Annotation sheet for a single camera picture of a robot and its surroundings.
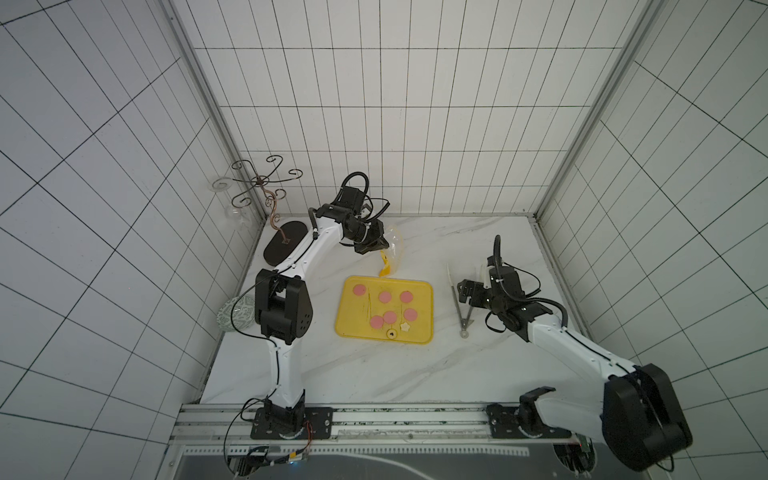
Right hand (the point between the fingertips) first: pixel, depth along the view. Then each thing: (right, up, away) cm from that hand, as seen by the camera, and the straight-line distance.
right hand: (473, 281), depth 89 cm
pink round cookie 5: (-25, -12, +4) cm, 28 cm away
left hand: (-26, +10, -2) cm, 28 cm away
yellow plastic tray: (-27, -10, +6) cm, 29 cm away
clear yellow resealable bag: (-25, +7, +6) cm, 27 cm away
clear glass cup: (-74, +21, +1) cm, 77 cm away
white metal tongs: (-3, -13, +1) cm, 13 cm away
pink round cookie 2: (-27, -7, +9) cm, 29 cm away
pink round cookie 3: (-20, -7, +9) cm, 22 cm away
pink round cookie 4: (-19, -11, +4) cm, 22 cm away
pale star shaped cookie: (-21, -14, +1) cm, 25 cm away
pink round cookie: (-36, -4, +10) cm, 37 cm away
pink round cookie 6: (-30, -13, +1) cm, 32 cm away
